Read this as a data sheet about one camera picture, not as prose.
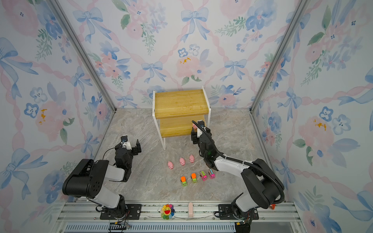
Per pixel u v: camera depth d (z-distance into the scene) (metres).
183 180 0.82
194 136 0.77
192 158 0.92
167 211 0.73
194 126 0.86
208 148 0.65
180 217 0.74
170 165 0.88
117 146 0.83
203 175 0.84
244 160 0.51
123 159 0.69
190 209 0.73
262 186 0.44
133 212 0.74
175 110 0.75
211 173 0.84
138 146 0.86
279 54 0.86
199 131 0.73
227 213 0.73
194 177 0.84
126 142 0.78
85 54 0.87
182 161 0.90
